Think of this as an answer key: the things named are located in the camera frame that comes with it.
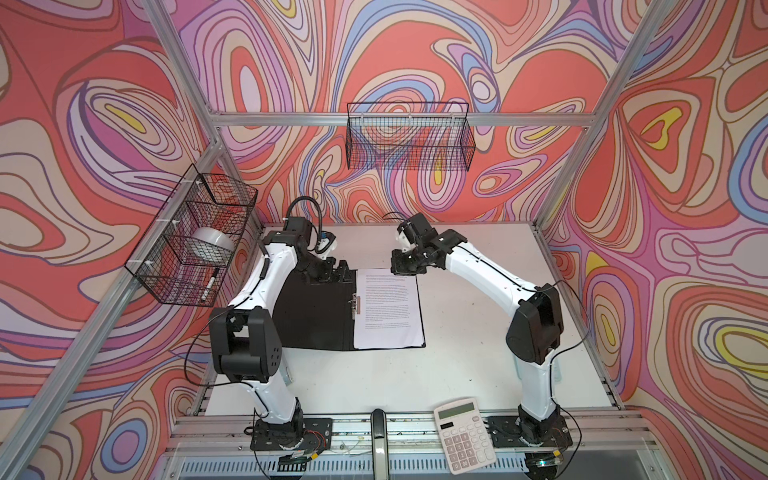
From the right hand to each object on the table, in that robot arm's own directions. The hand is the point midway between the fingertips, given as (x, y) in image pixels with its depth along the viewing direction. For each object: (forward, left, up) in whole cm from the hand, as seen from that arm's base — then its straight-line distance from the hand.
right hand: (395, 275), depth 87 cm
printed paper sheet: (-4, +2, -15) cm, 16 cm away
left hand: (0, +16, 0) cm, 16 cm away
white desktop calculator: (-39, -15, -14) cm, 44 cm away
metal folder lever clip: (-2, +13, -14) cm, 19 cm away
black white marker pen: (-10, +47, +11) cm, 49 cm away
